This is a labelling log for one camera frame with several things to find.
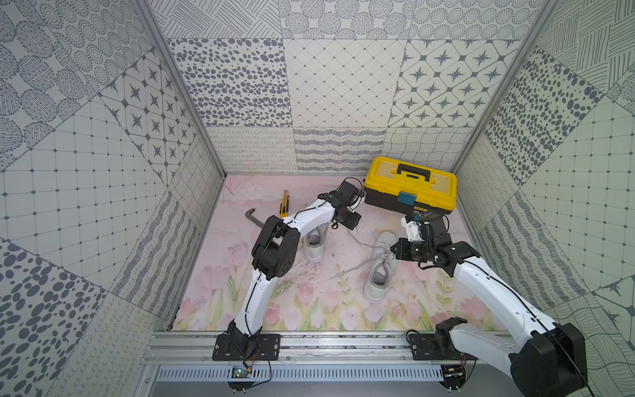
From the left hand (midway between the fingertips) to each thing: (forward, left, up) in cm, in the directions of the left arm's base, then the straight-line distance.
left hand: (353, 215), depth 98 cm
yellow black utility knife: (+7, +30, -5) cm, 31 cm away
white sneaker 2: (-14, +15, +2) cm, 21 cm away
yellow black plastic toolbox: (+6, -20, +9) cm, 23 cm away
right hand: (-19, -12, +5) cm, 23 cm away
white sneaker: (-25, -7, -3) cm, 27 cm away
